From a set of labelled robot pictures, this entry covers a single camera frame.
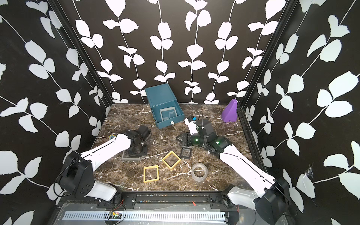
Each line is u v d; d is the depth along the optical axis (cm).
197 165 86
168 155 90
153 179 80
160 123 83
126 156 90
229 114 103
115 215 70
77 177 42
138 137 63
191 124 67
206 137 56
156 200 75
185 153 93
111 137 98
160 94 98
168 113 93
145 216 70
